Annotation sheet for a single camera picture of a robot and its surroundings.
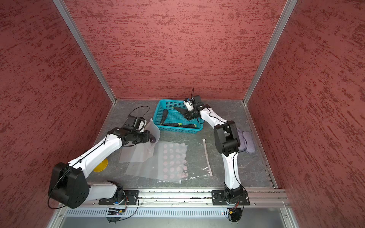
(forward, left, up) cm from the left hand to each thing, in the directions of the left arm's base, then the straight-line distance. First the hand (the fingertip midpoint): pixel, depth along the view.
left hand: (149, 140), depth 85 cm
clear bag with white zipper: (-7, -31, -12) cm, 34 cm away
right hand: (+22, -24, -3) cm, 32 cm away
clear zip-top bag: (-4, +7, -10) cm, 12 cm away
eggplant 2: (+18, -16, -9) cm, 26 cm away
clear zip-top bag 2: (-15, 0, -10) cm, 18 cm away
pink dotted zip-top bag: (-9, -14, -11) cm, 20 cm away
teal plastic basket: (+23, -7, -9) cm, 26 cm away
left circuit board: (-35, +13, -12) cm, 39 cm away
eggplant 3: (+17, -25, -9) cm, 32 cm away
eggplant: (+25, -6, -8) cm, 27 cm away
